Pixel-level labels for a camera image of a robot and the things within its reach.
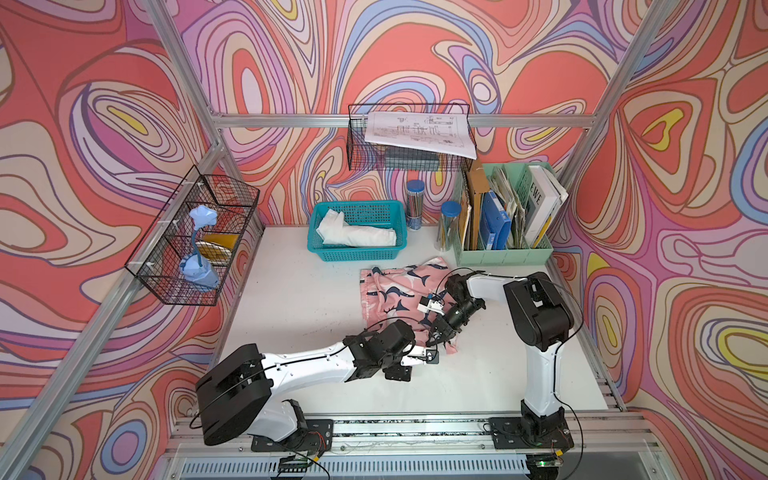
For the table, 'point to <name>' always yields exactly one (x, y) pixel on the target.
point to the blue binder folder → (495, 222)
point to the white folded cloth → (334, 231)
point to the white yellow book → (546, 195)
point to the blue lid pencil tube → (414, 204)
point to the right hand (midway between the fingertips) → (434, 349)
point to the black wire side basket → (191, 247)
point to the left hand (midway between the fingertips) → (411, 345)
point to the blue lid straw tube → (448, 226)
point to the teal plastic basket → (383, 214)
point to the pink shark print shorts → (390, 295)
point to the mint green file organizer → (481, 255)
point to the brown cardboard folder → (477, 186)
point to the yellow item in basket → (217, 248)
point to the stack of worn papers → (515, 209)
